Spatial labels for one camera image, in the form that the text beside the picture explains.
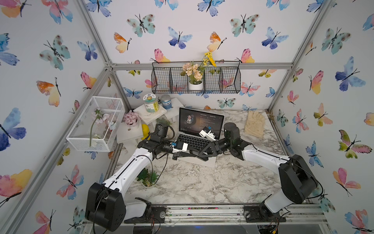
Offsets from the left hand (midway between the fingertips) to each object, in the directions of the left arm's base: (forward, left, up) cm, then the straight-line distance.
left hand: (195, 150), depth 69 cm
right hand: (-3, -2, 0) cm, 4 cm away
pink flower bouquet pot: (+20, +35, +1) cm, 40 cm away
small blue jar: (+37, +18, -4) cm, 41 cm away
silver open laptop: (+29, +2, -15) cm, 32 cm away
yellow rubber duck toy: (+22, +31, -13) cm, 40 cm away
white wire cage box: (+12, +49, +4) cm, 50 cm away
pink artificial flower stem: (+17, +48, +6) cm, 51 cm away
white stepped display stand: (+17, +41, -9) cm, 45 cm away
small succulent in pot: (+30, +21, -14) cm, 40 cm away
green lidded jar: (+28, +24, +3) cm, 37 cm away
